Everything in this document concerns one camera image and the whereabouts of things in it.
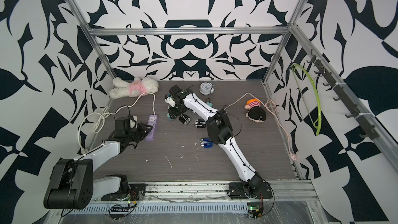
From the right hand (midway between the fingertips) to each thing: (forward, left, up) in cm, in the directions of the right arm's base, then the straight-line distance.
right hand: (174, 111), depth 98 cm
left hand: (-10, +12, +2) cm, 16 cm away
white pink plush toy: (+14, +34, +6) cm, 37 cm away
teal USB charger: (-4, +3, -1) cm, 5 cm away
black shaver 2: (-8, -16, -2) cm, 18 cm away
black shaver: (-5, -7, -2) cm, 9 cm away
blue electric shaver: (-20, -20, -2) cm, 28 cm away
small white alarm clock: (+20, -21, -2) cm, 29 cm away
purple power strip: (-5, +13, -2) cm, 14 cm away
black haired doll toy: (-2, -50, 0) cm, 50 cm away
